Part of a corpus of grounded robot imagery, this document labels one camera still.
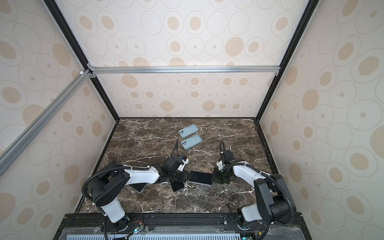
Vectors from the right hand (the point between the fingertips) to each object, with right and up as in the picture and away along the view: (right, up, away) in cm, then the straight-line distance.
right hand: (212, 180), depth 88 cm
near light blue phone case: (-13, +21, +19) cm, 31 cm away
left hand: (-11, +2, -1) cm, 11 cm away
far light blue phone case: (-16, +29, +26) cm, 42 cm away
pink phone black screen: (-7, +2, 0) cm, 7 cm away
